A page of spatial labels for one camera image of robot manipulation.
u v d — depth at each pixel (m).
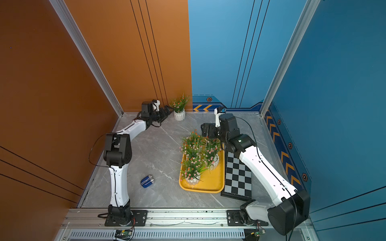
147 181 0.83
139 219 0.73
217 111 0.67
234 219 0.72
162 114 0.92
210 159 0.77
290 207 0.37
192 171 0.75
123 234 0.72
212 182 0.84
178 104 1.04
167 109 0.92
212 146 0.83
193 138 0.87
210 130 0.66
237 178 0.83
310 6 0.70
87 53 0.85
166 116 0.95
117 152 0.59
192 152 0.81
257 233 0.69
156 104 0.88
